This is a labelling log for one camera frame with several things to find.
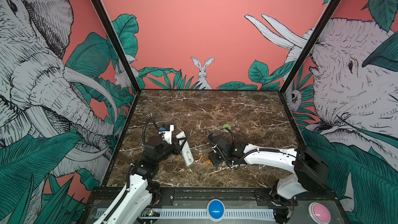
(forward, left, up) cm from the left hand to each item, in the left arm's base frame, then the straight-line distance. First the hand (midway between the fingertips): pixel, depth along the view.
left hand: (185, 137), depth 76 cm
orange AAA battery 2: (-8, -11, -17) cm, 22 cm away
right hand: (-6, -12, -11) cm, 17 cm away
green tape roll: (+16, -25, -17) cm, 34 cm away
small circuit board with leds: (-29, +16, -16) cm, 37 cm away
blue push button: (-29, -14, -16) cm, 36 cm away
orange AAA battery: (-5, -7, -16) cm, 19 cm away
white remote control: (-5, 0, -4) cm, 7 cm away
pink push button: (-33, -61, -14) cm, 70 cm away
